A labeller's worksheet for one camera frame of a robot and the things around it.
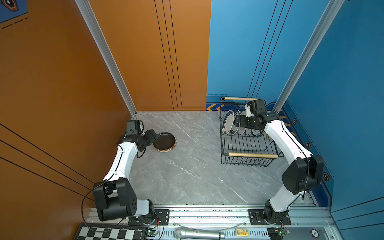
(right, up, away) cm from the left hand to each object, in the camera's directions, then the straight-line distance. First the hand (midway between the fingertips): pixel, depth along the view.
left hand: (153, 137), depth 87 cm
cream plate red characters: (+5, -10, +10) cm, 15 cm away
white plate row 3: (+57, +3, +17) cm, 60 cm away
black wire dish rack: (+57, -7, +13) cm, 58 cm away
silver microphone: (+20, -42, -20) cm, 50 cm away
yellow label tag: (+47, -43, -18) cm, 66 cm away
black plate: (+3, -4, +14) cm, 15 cm away
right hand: (+52, +8, 0) cm, 52 cm away
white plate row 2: (+53, +4, +19) cm, 56 cm away
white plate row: (+48, +9, +19) cm, 52 cm away
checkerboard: (0, -24, -44) cm, 50 cm away
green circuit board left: (+4, -44, -16) cm, 47 cm away
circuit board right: (+65, -43, -17) cm, 80 cm away
